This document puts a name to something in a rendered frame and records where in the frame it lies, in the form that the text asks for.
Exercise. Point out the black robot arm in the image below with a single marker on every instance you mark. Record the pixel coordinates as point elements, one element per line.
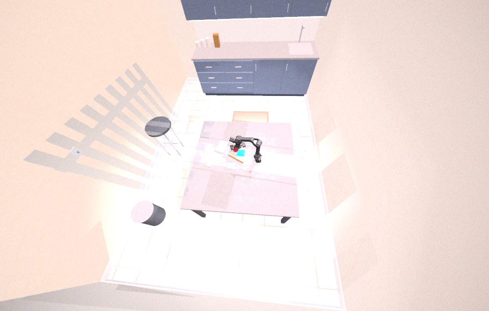
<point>238,140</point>

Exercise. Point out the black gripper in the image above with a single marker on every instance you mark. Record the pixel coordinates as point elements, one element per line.
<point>237,146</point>

